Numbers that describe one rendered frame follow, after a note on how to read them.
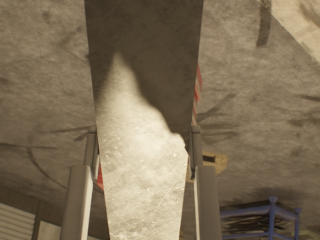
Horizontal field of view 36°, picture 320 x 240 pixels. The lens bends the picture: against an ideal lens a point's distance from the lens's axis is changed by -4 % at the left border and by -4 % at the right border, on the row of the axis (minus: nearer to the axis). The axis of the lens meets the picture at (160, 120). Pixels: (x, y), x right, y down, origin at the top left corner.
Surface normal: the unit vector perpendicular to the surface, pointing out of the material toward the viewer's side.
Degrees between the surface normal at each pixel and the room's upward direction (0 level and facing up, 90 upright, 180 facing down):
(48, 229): 90
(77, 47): 0
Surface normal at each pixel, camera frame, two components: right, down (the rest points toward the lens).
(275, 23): -0.11, 0.91
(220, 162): 0.24, -0.37
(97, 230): 0.75, -0.18
